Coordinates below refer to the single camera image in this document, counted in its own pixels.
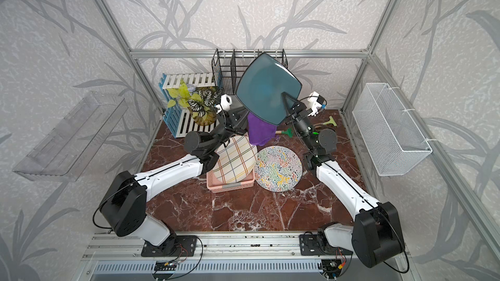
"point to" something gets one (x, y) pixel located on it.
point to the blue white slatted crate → (180, 119)
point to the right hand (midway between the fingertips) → (280, 96)
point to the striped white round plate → (236, 160)
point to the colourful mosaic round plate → (278, 168)
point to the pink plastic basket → (215, 185)
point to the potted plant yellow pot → (201, 102)
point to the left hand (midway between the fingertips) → (249, 112)
